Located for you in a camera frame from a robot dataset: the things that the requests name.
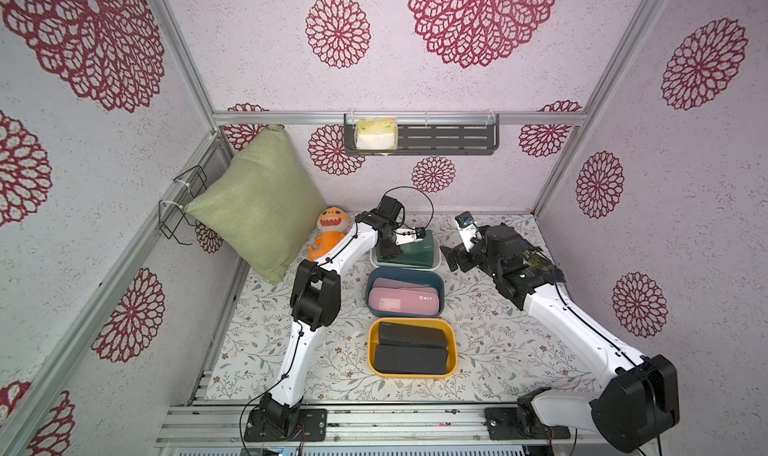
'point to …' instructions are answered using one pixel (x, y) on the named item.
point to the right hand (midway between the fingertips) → (458, 234)
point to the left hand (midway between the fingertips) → (393, 241)
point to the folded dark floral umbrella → (534, 257)
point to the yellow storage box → (447, 324)
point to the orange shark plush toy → (333, 222)
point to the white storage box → (377, 265)
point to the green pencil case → (418, 253)
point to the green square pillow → (262, 204)
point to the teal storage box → (426, 276)
